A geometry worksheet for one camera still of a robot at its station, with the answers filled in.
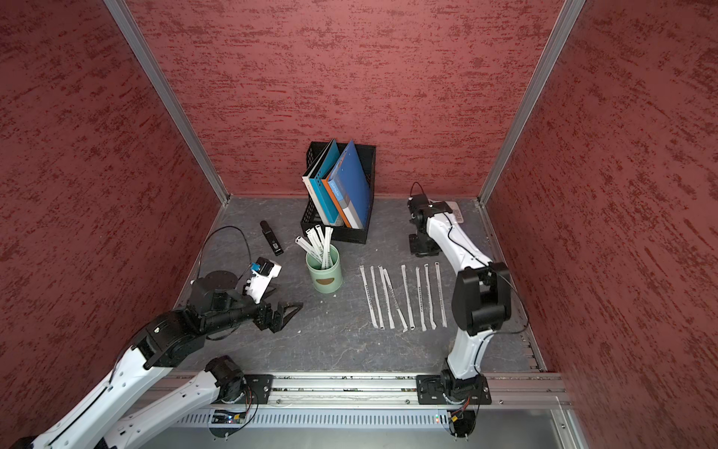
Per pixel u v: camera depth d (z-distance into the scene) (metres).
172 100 0.89
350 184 0.91
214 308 0.49
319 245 0.87
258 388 0.74
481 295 0.49
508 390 0.76
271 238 1.06
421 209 0.65
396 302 0.91
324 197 0.91
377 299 0.92
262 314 0.57
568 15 0.71
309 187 0.89
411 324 0.86
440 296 0.92
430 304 0.90
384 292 0.93
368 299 0.92
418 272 0.98
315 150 1.01
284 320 0.59
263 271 0.57
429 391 0.73
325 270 0.82
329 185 0.85
